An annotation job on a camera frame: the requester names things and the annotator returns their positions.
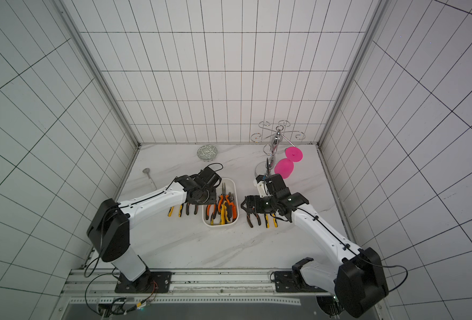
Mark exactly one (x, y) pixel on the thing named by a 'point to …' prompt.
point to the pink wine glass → (284, 167)
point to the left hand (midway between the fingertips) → (207, 201)
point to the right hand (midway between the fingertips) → (243, 206)
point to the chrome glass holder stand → (266, 167)
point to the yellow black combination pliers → (267, 221)
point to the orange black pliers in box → (230, 204)
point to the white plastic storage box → (230, 186)
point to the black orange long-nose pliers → (248, 220)
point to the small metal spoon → (146, 170)
